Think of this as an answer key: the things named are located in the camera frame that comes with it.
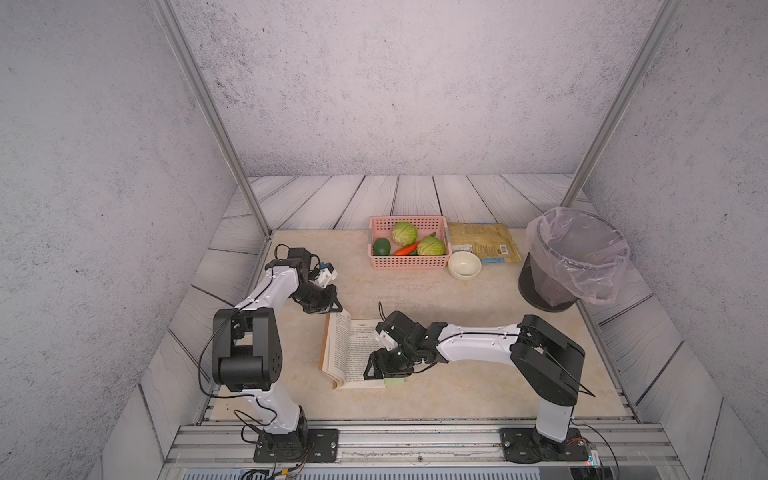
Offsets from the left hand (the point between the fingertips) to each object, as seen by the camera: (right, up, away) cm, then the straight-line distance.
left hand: (343, 307), depth 89 cm
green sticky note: (+14, -19, -8) cm, 25 cm away
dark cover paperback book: (+2, -11, -1) cm, 11 cm away
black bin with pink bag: (+72, +16, +6) cm, 74 cm away
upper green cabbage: (+19, +23, +22) cm, 37 cm away
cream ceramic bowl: (+40, +12, +18) cm, 45 cm away
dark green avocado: (+10, +18, +22) cm, 30 cm away
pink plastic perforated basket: (+10, +26, +29) cm, 41 cm away
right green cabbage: (+28, +18, +18) cm, 38 cm away
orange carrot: (+20, +17, +22) cm, 34 cm away
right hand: (+10, -17, -10) cm, 22 cm away
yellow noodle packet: (+53, +20, +25) cm, 62 cm away
